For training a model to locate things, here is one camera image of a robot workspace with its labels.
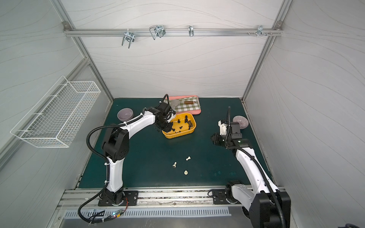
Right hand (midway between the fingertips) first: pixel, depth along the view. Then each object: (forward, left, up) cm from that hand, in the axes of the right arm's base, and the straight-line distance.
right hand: (213, 136), depth 83 cm
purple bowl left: (+21, +64, -9) cm, 68 cm away
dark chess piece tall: (+17, +14, -12) cm, 25 cm away
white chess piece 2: (-9, +15, -13) cm, 21 cm away
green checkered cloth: (+34, +20, -12) cm, 41 cm away
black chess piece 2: (+15, +15, -12) cm, 24 cm away
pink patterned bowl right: (+20, -25, -11) cm, 34 cm away
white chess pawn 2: (-18, +16, -12) cm, 26 cm away
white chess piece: (-14, +23, -12) cm, 29 cm away
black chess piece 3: (+19, +23, -11) cm, 32 cm away
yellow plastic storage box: (+17, +19, -13) cm, 29 cm away
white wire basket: (-5, +79, +20) cm, 82 cm away
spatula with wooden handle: (+36, +28, -10) cm, 47 cm away
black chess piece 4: (+21, +18, -12) cm, 30 cm away
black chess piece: (+11, +26, -12) cm, 31 cm away
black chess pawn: (+14, +21, -12) cm, 28 cm away
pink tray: (+28, +12, -12) cm, 33 cm away
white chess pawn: (+9, +23, -11) cm, 28 cm away
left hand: (+8, +28, -6) cm, 30 cm away
